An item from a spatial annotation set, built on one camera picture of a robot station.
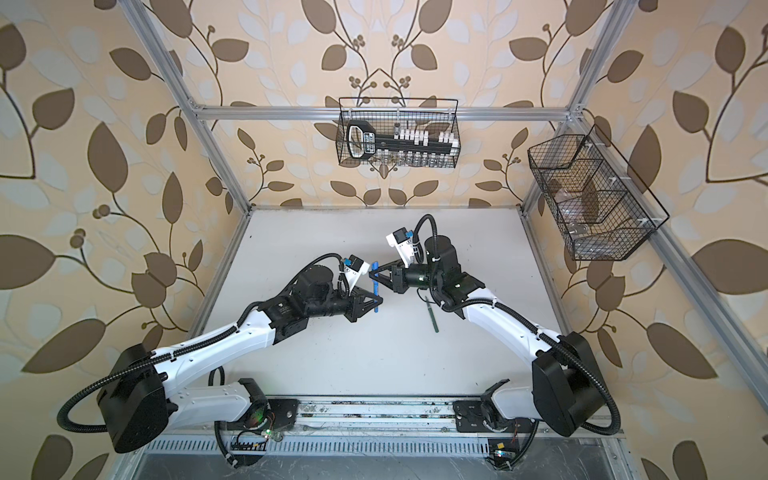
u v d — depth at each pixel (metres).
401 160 0.88
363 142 0.84
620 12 0.71
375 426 0.74
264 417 0.72
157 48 0.77
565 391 0.41
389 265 0.70
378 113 0.91
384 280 0.72
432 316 0.91
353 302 0.66
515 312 0.50
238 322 0.52
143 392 0.40
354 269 0.68
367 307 0.72
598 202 0.75
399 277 0.66
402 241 0.68
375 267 0.72
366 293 0.72
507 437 0.71
